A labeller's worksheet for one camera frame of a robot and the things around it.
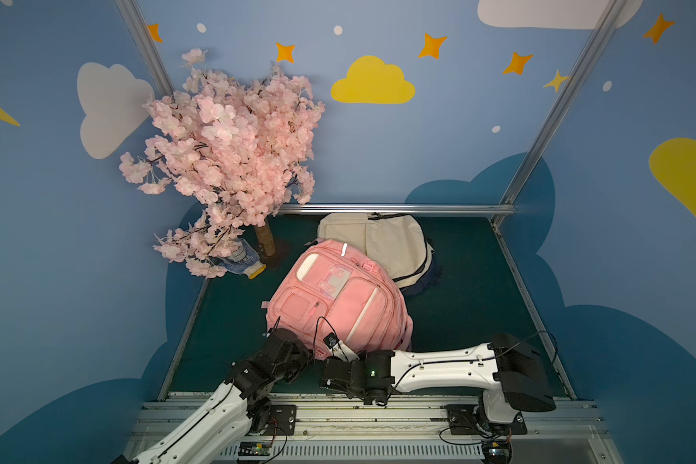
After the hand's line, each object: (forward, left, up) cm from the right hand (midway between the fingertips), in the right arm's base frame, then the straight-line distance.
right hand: (351, 366), depth 77 cm
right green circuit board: (-16, -39, -10) cm, 43 cm away
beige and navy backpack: (+45, -14, 0) cm, 48 cm away
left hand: (+5, +10, -3) cm, 12 cm away
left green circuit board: (-19, +23, -8) cm, 31 cm away
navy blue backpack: (+33, -26, -3) cm, 42 cm away
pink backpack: (+24, +8, +2) cm, 25 cm away
